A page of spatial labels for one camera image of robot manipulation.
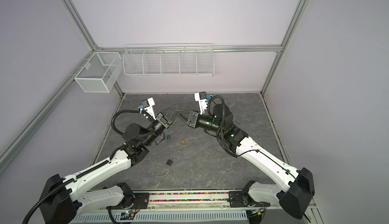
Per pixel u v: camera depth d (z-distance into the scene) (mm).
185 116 615
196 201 753
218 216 708
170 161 866
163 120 558
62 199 382
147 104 586
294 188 385
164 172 826
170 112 602
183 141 938
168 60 990
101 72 993
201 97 586
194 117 553
